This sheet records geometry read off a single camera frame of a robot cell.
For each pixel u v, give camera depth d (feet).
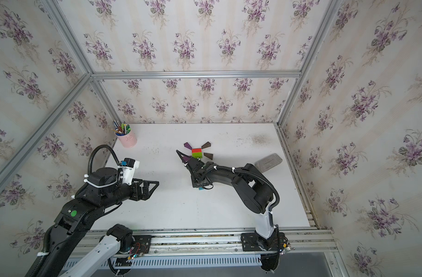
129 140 3.33
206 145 3.52
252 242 2.40
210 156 3.33
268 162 3.21
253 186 1.69
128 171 1.94
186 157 3.33
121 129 3.41
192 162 2.44
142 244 2.38
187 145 3.51
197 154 3.31
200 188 2.89
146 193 1.91
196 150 3.41
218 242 2.46
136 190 1.85
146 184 1.92
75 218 1.39
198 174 2.25
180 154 2.70
